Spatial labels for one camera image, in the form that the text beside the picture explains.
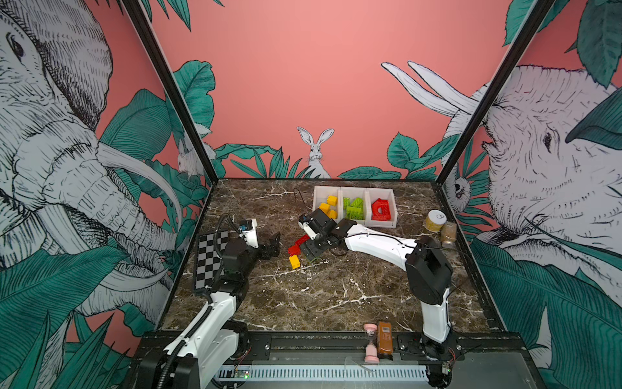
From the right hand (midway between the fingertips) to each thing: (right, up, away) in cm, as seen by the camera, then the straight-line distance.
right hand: (309, 241), depth 89 cm
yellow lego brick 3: (+9, +10, +15) cm, 20 cm away
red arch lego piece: (+32, +11, +19) cm, 38 cm away
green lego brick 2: (+21, +15, +21) cm, 33 cm away
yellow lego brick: (+10, +16, +20) cm, 27 cm away
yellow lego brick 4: (-6, -8, +1) cm, 10 cm away
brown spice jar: (+56, +2, +7) cm, 57 cm away
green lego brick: (+19, +10, +15) cm, 27 cm away
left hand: (-13, +5, -6) cm, 16 cm away
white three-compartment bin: (+25, +13, +12) cm, 31 cm away
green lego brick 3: (+17, +15, +22) cm, 31 cm away
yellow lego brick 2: (+6, +12, +19) cm, 23 cm away
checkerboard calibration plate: (-38, -8, -1) cm, 38 cm away
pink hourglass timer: (+19, -30, -17) cm, 40 cm away
